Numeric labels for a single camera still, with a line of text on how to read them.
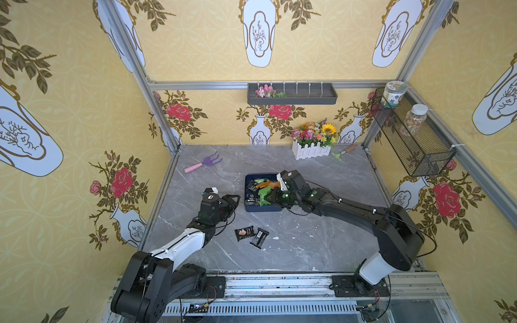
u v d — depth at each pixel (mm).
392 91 850
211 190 830
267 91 875
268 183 1002
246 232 861
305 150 1098
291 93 921
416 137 853
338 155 1166
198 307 725
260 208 836
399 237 440
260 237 854
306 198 647
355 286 647
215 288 730
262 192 867
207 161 1166
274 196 746
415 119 718
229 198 789
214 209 679
